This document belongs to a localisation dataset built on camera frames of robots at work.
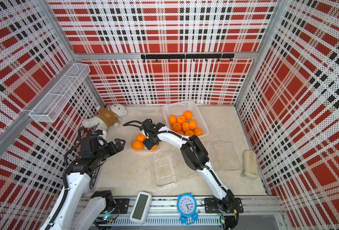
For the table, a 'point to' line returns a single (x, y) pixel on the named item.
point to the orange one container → (176, 126)
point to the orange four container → (197, 132)
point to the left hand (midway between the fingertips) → (121, 144)
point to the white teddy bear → (106, 117)
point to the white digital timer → (141, 209)
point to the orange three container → (189, 133)
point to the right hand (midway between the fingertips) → (153, 142)
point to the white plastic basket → (177, 109)
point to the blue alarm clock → (186, 206)
